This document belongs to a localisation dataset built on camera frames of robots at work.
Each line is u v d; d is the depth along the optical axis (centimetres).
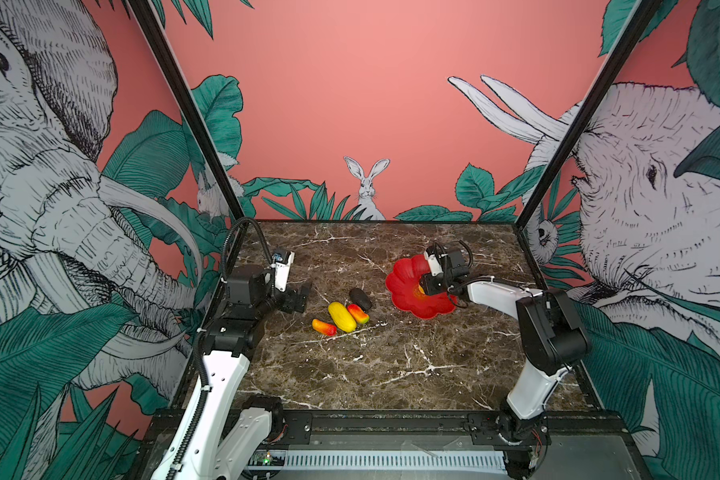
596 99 84
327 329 90
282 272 65
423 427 76
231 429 56
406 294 100
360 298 96
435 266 87
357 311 93
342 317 90
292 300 65
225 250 115
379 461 70
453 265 76
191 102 86
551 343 48
